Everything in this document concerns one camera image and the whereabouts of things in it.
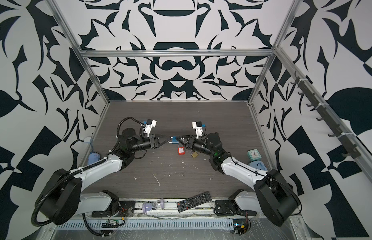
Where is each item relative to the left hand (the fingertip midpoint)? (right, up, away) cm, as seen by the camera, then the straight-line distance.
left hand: (172, 137), depth 73 cm
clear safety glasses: (-12, -33, 0) cm, 35 cm away
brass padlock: (+12, -13, +19) cm, 26 cm away
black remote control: (+10, -32, +3) cm, 34 cm away
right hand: (+2, -1, -1) cm, 2 cm away
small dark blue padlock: (+1, -2, +1) cm, 2 cm away
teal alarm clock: (+48, -13, +19) cm, 53 cm away
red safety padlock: (+4, -11, +21) cm, 24 cm away
